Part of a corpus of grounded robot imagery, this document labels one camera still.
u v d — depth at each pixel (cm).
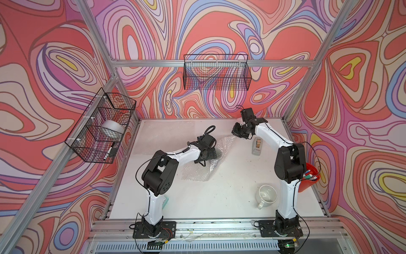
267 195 82
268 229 73
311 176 78
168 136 111
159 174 50
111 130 69
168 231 72
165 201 80
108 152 72
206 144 77
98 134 68
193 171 93
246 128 74
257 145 99
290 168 54
